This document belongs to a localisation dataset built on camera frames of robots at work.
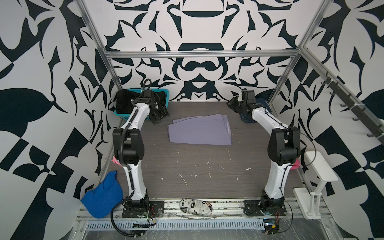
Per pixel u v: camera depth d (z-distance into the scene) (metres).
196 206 0.72
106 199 0.74
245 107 0.76
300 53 0.89
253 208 0.74
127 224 0.71
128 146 0.53
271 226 0.71
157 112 0.85
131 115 0.60
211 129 1.06
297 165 0.56
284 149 0.53
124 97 1.07
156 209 0.74
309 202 0.70
